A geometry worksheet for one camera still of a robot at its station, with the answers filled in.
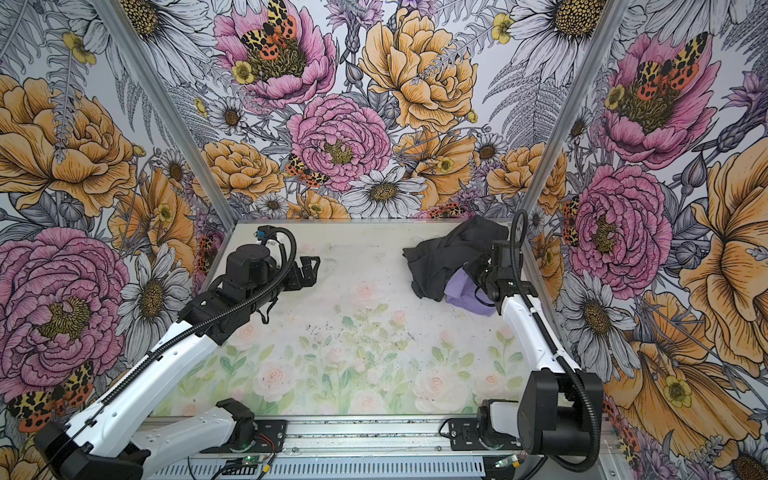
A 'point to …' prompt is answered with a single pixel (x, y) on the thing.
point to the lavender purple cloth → (462, 291)
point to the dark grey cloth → (430, 259)
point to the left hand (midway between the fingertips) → (303, 271)
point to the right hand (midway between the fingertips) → (465, 270)
